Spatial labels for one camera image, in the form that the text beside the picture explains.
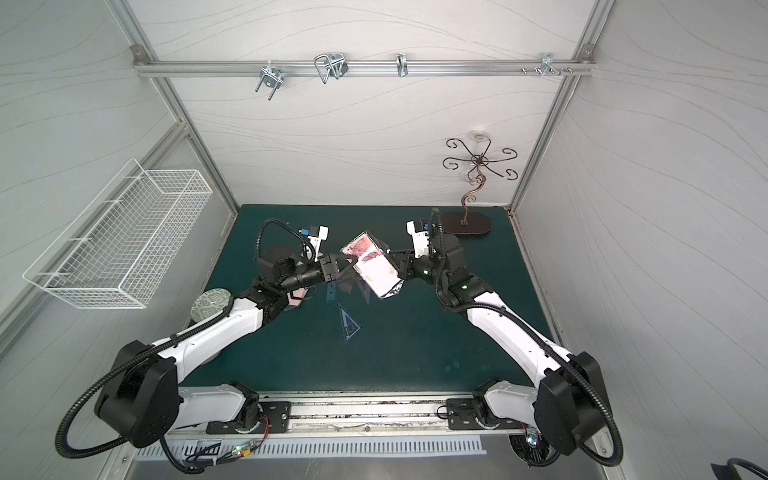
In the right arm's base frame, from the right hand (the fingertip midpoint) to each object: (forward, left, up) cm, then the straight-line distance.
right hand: (390, 252), depth 76 cm
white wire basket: (-7, +63, +8) cm, 64 cm away
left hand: (-4, +8, +1) cm, 9 cm away
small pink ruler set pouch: (-3, +4, -2) cm, 5 cm away
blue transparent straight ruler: (+2, +21, -28) cm, 35 cm away
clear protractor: (+4, +16, -25) cm, 30 cm away
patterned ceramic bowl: (-6, +57, -22) cm, 61 cm away
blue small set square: (-9, +13, -25) cm, 30 cm away
